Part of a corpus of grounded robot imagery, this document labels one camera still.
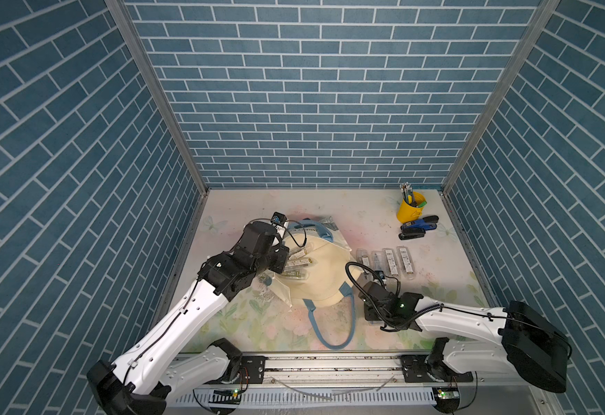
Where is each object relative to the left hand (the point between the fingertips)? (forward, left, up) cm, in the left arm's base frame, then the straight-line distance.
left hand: (291, 248), depth 73 cm
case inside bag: (+3, 0, -21) cm, 21 cm away
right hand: (-9, -26, -24) cm, 36 cm away
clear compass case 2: (+8, -36, -22) cm, 43 cm away
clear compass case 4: (+10, -1, -20) cm, 22 cm away
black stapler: (+20, -46, -20) cm, 54 cm away
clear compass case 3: (+8, -42, -22) cm, 48 cm away
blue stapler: (+25, -54, -19) cm, 62 cm away
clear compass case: (+9, -32, -22) cm, 40 cm away
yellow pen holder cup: (+28, -45, -16) cm, 56 cm away
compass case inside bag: (+6, -1, -19) cm, 20 cm away
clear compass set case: (+10, -26, -21) cm, 35 cm away
